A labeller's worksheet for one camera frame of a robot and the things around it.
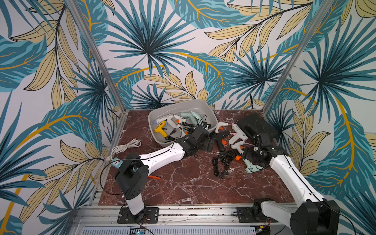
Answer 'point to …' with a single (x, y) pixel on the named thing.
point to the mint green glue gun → (189, 115)
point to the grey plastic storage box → (202, 107)
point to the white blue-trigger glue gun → (169, 120)
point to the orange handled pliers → (150, 176)
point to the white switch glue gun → (180, 119)
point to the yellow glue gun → (159, 129)
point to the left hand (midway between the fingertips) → (205, 141)
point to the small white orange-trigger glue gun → (220, 126)
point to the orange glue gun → (237, 157)
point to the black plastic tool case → (256, 123)
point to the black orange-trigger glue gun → (219, 138)
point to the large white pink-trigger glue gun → (239, 134)
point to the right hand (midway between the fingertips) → (250, 157)
